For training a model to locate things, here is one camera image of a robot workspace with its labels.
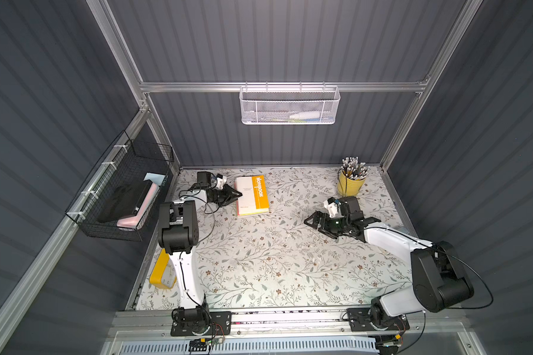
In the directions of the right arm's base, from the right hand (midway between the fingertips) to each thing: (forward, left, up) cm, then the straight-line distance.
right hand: (312, 226), depth 87 cm
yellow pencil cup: (+22, -19, -1) cm, 29 cm away
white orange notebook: (+17, +24, -4) cm, 30 cm away
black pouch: (-4, +62, +23) cm, 67 cm away
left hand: (+17, +30, -1) cm, 34 cm away
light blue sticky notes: (+10, +59, +19) cm, 63 cm away
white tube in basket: (+40, +2, +25) cm, 47 cm away
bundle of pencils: (+23, -19, +10) cm, 31 cm away
